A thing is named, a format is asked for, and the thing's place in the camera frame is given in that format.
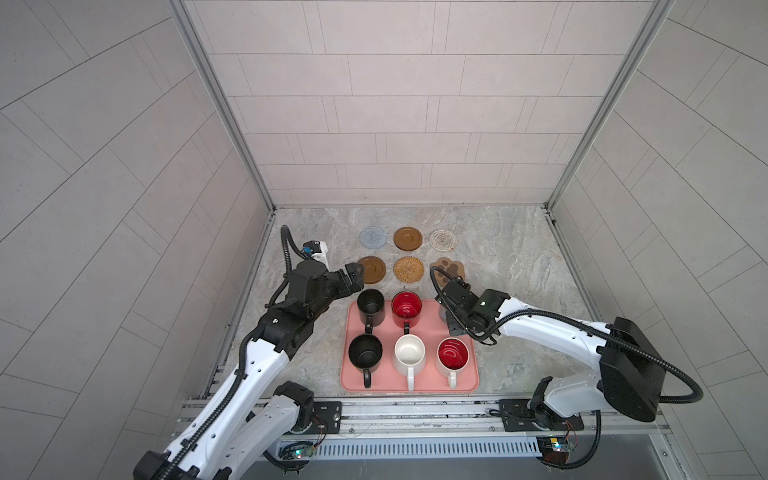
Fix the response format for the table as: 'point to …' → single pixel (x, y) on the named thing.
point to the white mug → (410, 357)
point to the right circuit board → (554, 449)
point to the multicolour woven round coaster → (442, 240)
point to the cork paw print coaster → (455, 268)
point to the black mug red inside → (406, 306)
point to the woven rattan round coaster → (408, 269)
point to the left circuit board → (296, 450)
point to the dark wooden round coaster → (374, 269)
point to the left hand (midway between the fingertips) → (357, 266)
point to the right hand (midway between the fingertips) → (454, 326)
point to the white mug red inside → (452, 357)
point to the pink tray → (385, 378)
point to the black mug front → (365, 354)
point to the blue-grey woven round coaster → (373, 237)
